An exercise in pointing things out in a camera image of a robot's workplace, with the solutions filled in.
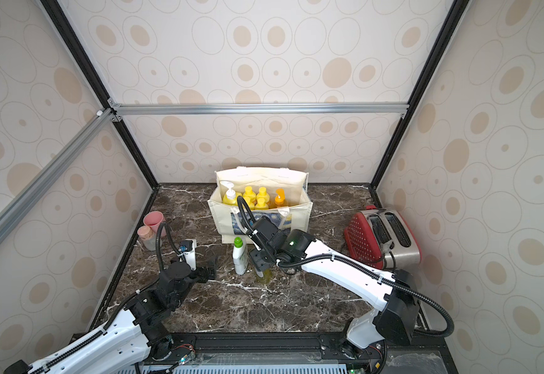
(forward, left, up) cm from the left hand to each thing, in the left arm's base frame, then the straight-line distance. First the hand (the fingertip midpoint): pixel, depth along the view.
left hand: (212, 254), depth 78 cm
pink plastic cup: (+19, +29, -7) cm, 36 cm away
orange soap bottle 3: (+15, -16, +6) cm, 23 cm away
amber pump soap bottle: (+19, -22, +6) cm, 30 cm away
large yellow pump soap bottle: (+19, -5, +7) cm, 21 cm away
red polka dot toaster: (+7, -59, 0) cm, 60 cm away
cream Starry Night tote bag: (+14, -4, 0) cm, 14 cm away
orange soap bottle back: (+24, -11, +7) cm, 27 cm away
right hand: (0, -18, +3) cm, 19 cm away
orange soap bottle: (+21, -11, +6) cm, 24 cm away
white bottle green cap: (0, -9, -2) cm, 9 cm away
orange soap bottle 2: (+21, -16, +5) cm, 27 cm away
